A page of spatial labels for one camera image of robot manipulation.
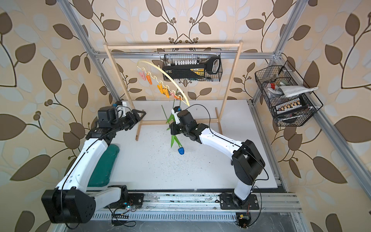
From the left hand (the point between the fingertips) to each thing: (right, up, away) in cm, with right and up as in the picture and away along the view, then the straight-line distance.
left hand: (144, 114), depth 76 cm
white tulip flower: (+13, -2, +16) cm, 21 cm away
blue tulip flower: (+19, -20, +3) cm, 28 cm away
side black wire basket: (+71, +21, +8) cm, 74 cm away
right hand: (+13, -7, +8) cm, 17 cm away
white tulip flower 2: (+12, -5, +16) cm, 21 cm away
